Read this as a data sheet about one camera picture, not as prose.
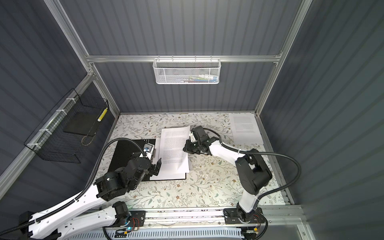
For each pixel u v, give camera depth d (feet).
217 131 2.81
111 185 1.57
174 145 3.00
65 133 2.38
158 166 2.15
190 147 2.56
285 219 2.43
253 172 1.60
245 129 3.62
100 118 2.63
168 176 2.82
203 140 2.32
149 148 1.98
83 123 2.47
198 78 3.06
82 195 1.48
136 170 1.64
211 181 2.84
